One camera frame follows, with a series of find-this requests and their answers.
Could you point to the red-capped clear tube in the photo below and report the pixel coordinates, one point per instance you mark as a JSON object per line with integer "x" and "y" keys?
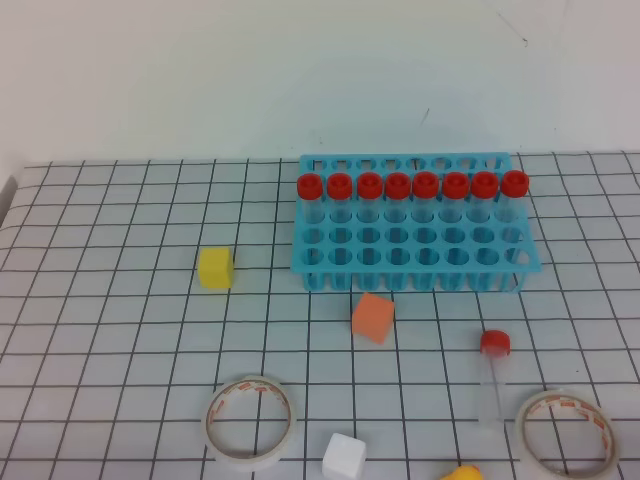
{"x": 495, "y": 348}

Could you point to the blue test tube rack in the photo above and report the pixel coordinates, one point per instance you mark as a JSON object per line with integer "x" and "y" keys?
{"x": 480, "y": 256}

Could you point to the white grid-patterned cloth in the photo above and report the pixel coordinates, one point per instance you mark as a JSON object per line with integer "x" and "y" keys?
{"x": 111, "y": 348}

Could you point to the orange foam cube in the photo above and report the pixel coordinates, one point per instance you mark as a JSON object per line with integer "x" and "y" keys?
{"x": 373, "y": 317}

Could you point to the yellow foam cube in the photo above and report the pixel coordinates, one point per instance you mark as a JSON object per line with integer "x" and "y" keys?
{"x": 215, "y": 268}

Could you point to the white foam cube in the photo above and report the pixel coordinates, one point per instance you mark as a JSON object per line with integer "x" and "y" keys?
{"x": 344, "y": 458}

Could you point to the left tape roll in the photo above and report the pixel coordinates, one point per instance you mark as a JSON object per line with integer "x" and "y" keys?
{"x": 231, "y": 421}

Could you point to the tape roll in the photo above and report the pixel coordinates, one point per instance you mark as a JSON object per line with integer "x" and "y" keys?
{"x": 560, "y": 435}
{"x": 231, "y": 421}

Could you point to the right tape roll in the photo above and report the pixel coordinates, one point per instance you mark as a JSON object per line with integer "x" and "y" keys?
{"x": 560, "y": 435}

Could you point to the yellow object at bottom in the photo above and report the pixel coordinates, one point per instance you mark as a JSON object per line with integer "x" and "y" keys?
{"x": 464, "y": 472}

